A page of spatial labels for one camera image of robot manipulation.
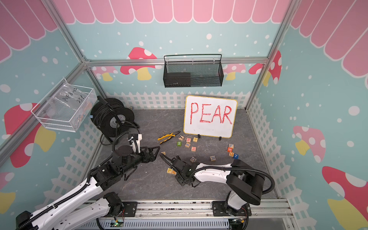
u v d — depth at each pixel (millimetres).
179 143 991
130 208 748
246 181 440
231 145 969
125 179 613
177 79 915
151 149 656
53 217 420
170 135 1026
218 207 753
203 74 997
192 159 917
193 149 967
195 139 1000
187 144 979
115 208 657
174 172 851
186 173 640
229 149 961
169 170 871
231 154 941
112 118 876
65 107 738
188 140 1002
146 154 653
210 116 969
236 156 923
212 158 917
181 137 1024
